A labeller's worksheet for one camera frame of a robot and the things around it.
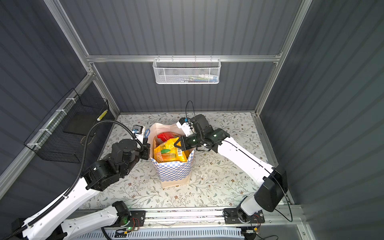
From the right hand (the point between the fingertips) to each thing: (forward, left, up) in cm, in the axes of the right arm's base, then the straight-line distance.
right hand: (176, 146), depth 71 cm
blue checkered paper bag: (-11, +4, -3) cm, 12 cm away
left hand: (0, +13, +6) cm, 14 cm away
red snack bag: (+9, +7, -4) cm, 12 cm away
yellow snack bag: (-3, +4, -1) cm, 5 cm away
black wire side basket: (+5, +56, +5) cm, 56 cm away
